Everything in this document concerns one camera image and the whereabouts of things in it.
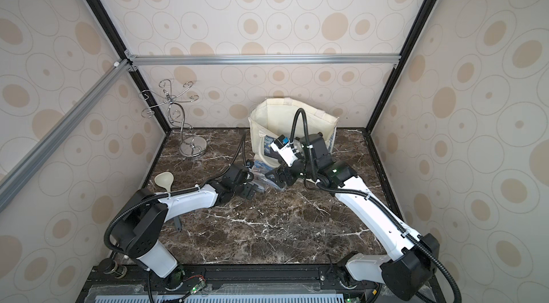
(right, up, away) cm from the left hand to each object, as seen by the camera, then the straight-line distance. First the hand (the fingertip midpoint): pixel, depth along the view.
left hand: (252, 180), depth 92 cm
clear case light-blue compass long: (+8, -2, +5) cm, 10 cm away
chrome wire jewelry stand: (-34, +14, +17) cm, 41 cm away
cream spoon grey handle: (-41, 0, +5) cm, 41 cm away
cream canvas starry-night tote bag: (+9, +28, +5) cm, 30 cm away
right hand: (+13, +8, -19) cm, 24 cm away
